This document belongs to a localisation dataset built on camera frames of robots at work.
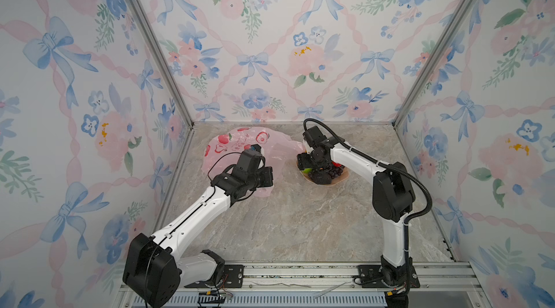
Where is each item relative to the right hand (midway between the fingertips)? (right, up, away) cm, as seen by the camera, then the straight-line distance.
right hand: (307, 163), depth 96 cm
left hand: (-14, -3, -15) cm, 21 cm away
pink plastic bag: (-12, +6, -1) cm, 14 cm away
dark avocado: (+5, -5, -7) cm, 10 cm away
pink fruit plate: (+15, -5, -3) cm, 16 cm away
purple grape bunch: (+13, -4, -1) cm, 13 cm away
